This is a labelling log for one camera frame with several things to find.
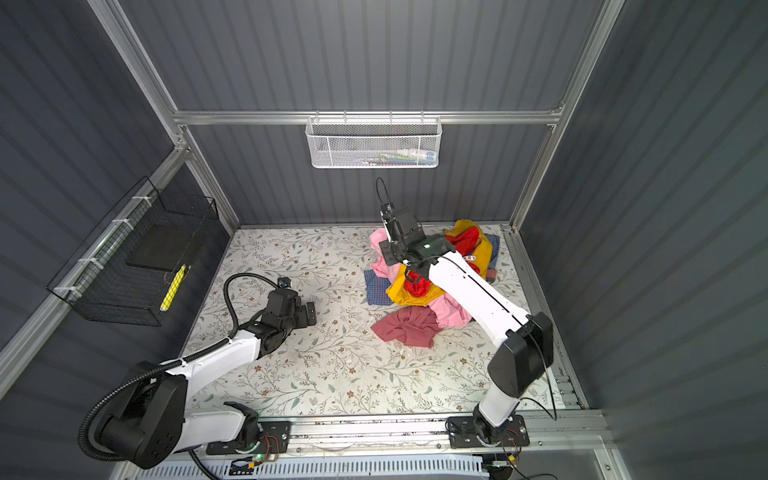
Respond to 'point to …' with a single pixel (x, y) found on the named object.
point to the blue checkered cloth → (376, 284)
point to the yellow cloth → (399, 293)
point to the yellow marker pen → (173, 289)
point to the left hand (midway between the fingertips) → (298, 308)
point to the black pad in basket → (162, 246)
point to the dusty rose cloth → (415, 325)
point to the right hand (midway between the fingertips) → (396, 243)
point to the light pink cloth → (449, 314)
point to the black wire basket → (133, 267)
